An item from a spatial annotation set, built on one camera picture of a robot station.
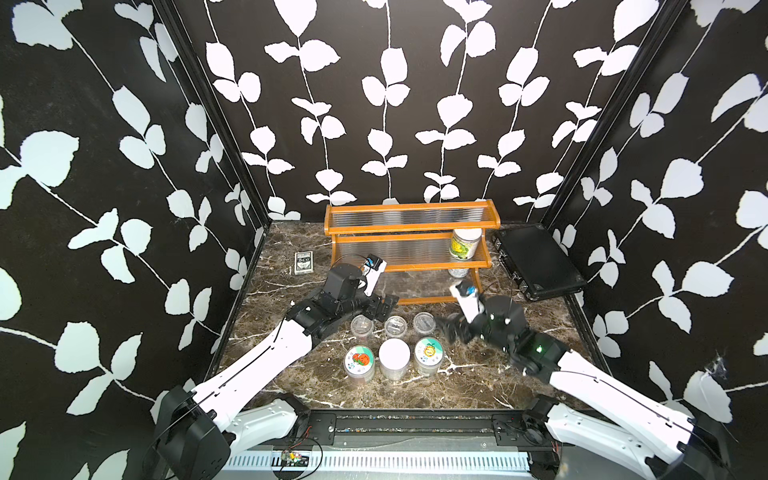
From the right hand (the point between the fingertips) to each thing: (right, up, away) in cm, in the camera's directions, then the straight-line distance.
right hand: (446, 302), depth 76 cm
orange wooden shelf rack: (-9, +18, +21) cm, 29 cm away
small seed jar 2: (-13, -9, +10) cm, 19 cm away
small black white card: (-47, +9, +31) cm, 57 cm away
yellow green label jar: (-4, -15, +2) cm, 16 cm away
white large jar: (-14, -15, +1) cm, 20 cm away
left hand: (-16, +4, +1) cm, 17 cm away
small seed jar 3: (-5, -8, +12) cm, 15 cm away
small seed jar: (-23, -9, +10) cm, 27 cm away
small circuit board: (-38, -37, -6) cm, 53 cm away
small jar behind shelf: (+8, +6, +24) cm, 26 cm away
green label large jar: (+7, +16, +9) cm, 19 cm away
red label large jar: (-23, -16, 0) cm, 28 cm away
